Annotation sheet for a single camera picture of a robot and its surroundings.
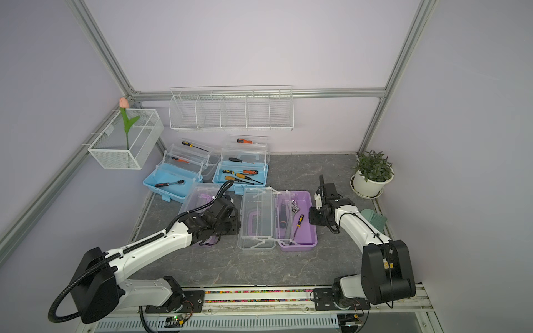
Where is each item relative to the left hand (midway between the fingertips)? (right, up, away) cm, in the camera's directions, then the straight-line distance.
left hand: (238, 226), depth 82 cm
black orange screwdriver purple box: (+19, +2, +11) cm, 22 cm away
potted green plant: (+58, +22, +8) cm, 63 cm away
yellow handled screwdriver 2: (-3, +20, +27) cm, 34 cm away
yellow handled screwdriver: (-7, +19, +27) cm, 33 cm away
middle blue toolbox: (-2, +27, +26) cm, 38 cm away
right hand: (+32, +2, +7) cm, 32 cm away
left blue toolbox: (-30, +27, +21) cm, 45 cm away
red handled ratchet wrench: (-35, +17, +26) cm, 47 cm away
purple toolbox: (-18, +12, +7) cm, 23 cm away
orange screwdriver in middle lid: (-2, +39, +29) cm, 49 cm away
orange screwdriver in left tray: (-37, +29, +24) cm, 52 cm away
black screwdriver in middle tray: (-7, +29, +26) cm, 39 cm away
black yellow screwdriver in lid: (-31, +37, +29) cm, 56 cm away
